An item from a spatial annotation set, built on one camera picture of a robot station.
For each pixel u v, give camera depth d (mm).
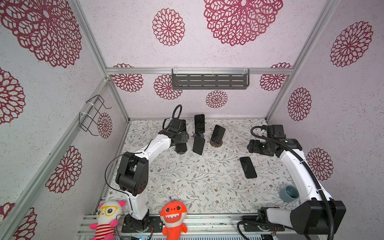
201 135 1101
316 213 390
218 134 1121
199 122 1048
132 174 485
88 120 754
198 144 919
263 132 730
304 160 481
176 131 710
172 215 687
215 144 1029
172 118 730
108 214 701
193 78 952
